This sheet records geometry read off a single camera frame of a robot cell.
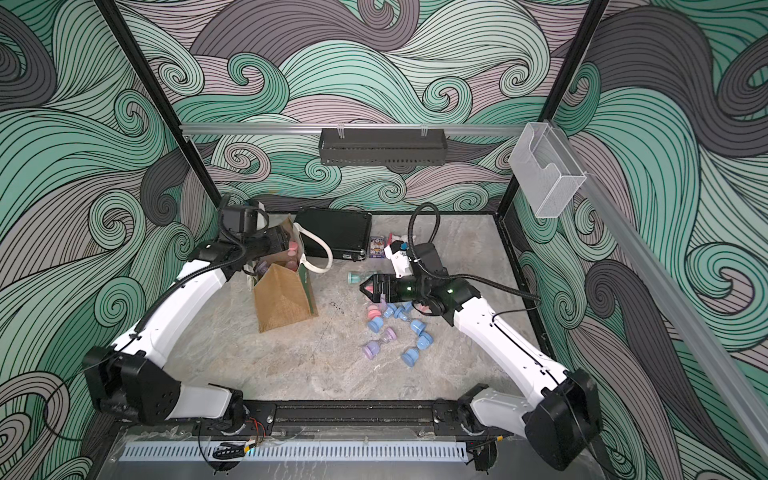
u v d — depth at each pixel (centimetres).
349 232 112
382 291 65
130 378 39
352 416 74
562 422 37
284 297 87
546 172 81
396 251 68
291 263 97
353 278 98
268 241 72
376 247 108
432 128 95
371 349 81
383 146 95
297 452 70
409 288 63
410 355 82
